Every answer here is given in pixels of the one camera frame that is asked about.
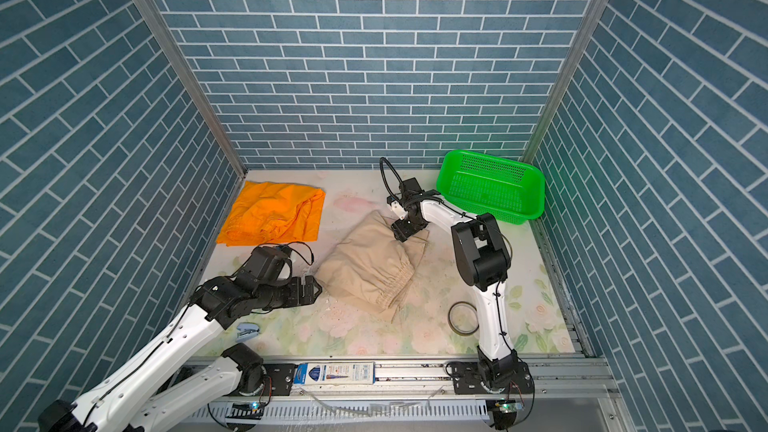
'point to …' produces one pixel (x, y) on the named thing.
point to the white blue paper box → (335, 373)
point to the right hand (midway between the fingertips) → (403, 227)
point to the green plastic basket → (511, 192)
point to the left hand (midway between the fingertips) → (310, 292)
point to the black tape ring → (449, 319)
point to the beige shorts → (369, 267)
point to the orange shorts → (270, 213)
